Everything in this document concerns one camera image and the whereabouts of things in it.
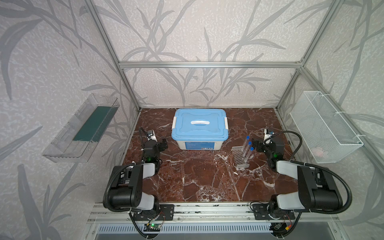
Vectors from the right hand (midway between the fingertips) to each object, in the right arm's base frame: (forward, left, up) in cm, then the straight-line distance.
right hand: (260, 134), depth 94 cm
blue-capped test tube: (+4, +5, -11) cm, 13 cm away
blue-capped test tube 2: (-8, +9, +2) cm, 12 cm away
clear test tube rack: (-13, +13, -7) cm, 20 cm away
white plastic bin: (-7, +40, 0) cm, 41 cm away
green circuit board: (-47, +62, -9) cm, 78 cm away
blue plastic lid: (+2, +39, +8) cm, 39 cm away
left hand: (0, +65, +2) cm, 65 cm away
